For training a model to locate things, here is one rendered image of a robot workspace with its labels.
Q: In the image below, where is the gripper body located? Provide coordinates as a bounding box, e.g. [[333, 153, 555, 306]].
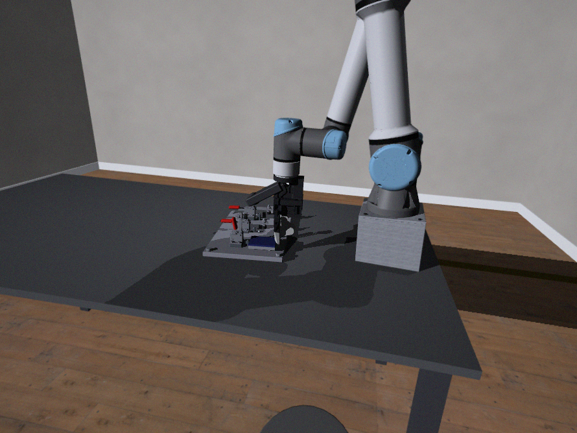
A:
[[273, 174, 304, 218]]

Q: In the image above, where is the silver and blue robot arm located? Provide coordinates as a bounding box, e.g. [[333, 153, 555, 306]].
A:
[[273, 0, 423, 218]]

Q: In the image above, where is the black toggle clamp with red handle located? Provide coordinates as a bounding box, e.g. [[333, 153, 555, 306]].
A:
[[229, 205, 272, 220]]

